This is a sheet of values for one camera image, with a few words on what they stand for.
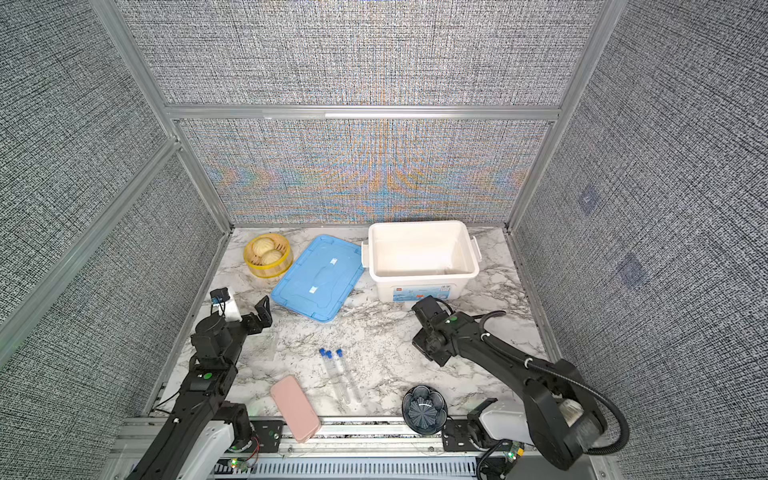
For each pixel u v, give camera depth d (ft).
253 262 3.46
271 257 3.36
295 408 2.51
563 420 1.34
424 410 2.51
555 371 1.41
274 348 2.86
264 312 2.43
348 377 2.73
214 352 1.95
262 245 3.49
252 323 2.36
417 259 3.50
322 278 3.40
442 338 1.98
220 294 2.21
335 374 2.74
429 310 2.23
